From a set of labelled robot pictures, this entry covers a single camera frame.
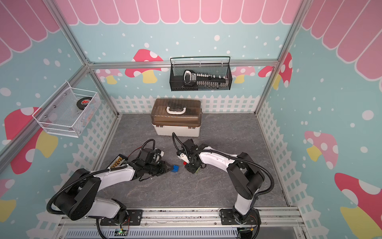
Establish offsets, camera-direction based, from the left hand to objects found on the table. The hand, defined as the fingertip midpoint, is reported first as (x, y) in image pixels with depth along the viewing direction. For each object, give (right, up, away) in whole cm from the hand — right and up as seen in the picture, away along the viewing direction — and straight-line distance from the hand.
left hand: (170, 171), depth 87 cm
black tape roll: (-46, +39, -9) cm, 61 cm away
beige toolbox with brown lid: (+6, +33, +3) cm, 33 cm away
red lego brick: (+9, +6, -7) cm, 13 cm away
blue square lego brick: (+2, +1, +1) cm, 3 cm away
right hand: (+12, +2, +2) cm, 13 cm away
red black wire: (-28, +9, +11) cm, 31 cm away
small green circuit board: (-22, -25, -15) cm, 37 cm away
